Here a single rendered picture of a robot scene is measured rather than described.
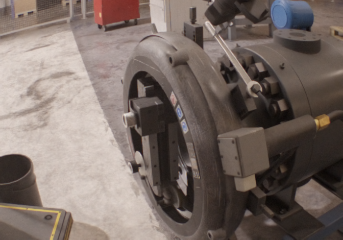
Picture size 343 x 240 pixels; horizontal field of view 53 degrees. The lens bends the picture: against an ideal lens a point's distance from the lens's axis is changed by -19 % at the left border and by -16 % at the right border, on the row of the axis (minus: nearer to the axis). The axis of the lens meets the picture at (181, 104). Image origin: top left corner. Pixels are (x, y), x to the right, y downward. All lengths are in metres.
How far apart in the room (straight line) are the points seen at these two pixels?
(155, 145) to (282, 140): 0.50
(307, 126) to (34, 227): 1.07
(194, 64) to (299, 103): 0.40
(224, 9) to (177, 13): 4.19
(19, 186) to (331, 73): 1.44
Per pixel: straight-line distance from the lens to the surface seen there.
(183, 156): 1.50
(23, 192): 1.82
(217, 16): 0.93
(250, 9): 0.86
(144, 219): 1.99
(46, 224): 1.53
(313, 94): 1.34
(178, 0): 5.07
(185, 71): 1.07
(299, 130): 1.05
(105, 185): 2.30
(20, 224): 1.56
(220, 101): 1.03
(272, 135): 0.99
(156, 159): 1.38
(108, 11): 6.52
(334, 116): 1.18
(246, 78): 1.00
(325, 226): 1.55
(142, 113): 1.19
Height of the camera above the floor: 1.25
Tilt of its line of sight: 22 degrees down
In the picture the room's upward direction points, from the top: 3 degrees counter-clockwise
